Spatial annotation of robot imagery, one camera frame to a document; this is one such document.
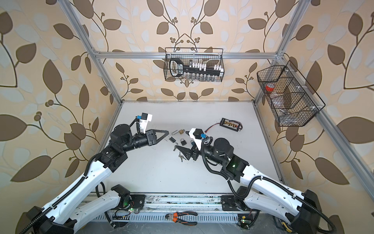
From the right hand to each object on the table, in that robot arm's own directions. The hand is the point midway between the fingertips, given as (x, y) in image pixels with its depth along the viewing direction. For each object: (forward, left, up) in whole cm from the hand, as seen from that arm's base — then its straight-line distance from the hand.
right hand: (183, 139), depth 64 cm
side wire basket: (+19, -56, +4) cm, 59 cm away
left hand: (+2, +6, +2) cm, 7 cm away
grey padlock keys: (+6, +3, -31) cm, 32 cm away
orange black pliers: (-25, +6, -30) cm, 40 cm away
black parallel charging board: (+29, -32, -29) cm, 52 cm away
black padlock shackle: (+2, +5, -3) cm, 6 cm away
